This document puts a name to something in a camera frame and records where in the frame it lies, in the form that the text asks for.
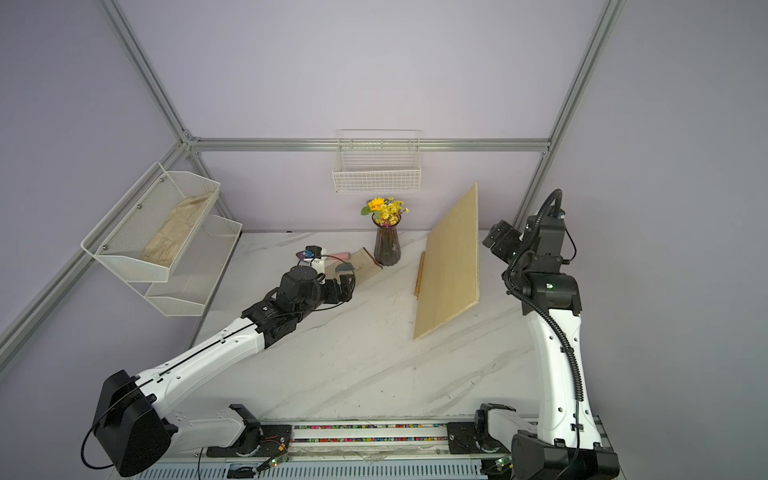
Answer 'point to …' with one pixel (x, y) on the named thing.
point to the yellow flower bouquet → (386, 212)
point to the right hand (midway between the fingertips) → (506, 242)
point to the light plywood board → (450, 281)
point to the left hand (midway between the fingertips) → (339, 280)
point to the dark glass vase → (387, 245)
